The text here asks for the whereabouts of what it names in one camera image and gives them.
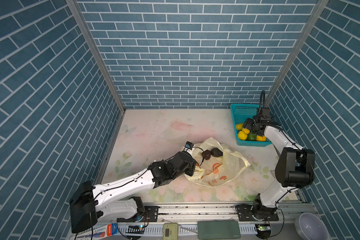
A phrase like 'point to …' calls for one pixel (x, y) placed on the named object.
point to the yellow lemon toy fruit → (242, 135)
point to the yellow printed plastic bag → (216, 165)
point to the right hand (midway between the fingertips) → (249, 123)
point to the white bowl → (311, 227)
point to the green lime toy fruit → (251, 137)
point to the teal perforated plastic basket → (240, 112)
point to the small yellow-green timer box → (170, 231)
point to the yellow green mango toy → (239, 126)
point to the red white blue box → (96, 233)
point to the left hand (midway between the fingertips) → (196, 162)
